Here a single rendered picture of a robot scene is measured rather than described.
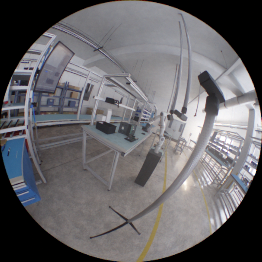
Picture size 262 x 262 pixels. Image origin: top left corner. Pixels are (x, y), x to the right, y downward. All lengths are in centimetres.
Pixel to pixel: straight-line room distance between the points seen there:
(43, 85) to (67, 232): 170
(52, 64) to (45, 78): 14
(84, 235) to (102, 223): 36
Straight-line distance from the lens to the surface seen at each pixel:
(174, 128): 796
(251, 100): 344
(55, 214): 157
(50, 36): 140
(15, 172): 83
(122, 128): 136
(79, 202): 152
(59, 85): 415
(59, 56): 100
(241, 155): 405
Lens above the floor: 141
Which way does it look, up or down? 14 degrees down
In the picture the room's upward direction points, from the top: 17 degrees clockwise
